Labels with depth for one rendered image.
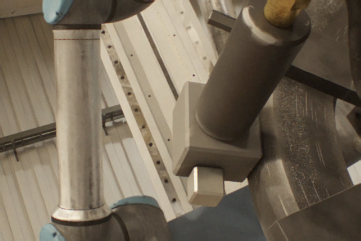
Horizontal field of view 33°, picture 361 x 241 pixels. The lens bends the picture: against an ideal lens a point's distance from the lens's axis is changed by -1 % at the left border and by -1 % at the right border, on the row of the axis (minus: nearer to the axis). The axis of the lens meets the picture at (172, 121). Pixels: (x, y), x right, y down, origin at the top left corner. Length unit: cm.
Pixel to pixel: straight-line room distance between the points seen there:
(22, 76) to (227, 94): 1021
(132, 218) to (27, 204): 818
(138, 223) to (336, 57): 85
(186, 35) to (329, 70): 117
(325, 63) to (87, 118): 73
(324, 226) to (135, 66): 138
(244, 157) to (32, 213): 895
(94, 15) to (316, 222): 87
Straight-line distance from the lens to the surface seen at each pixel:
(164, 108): 193
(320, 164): 80
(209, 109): 74
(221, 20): 85
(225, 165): 80
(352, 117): 110
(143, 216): 160
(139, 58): 203
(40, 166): 998
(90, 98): 145
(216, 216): 171
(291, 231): 71
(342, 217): 75
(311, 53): 86
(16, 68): 1098
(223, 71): 69
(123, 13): 149
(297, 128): 81
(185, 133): 77
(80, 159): 146
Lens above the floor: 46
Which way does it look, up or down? 24 degrees up
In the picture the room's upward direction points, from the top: 24 degrees counter-clockwise
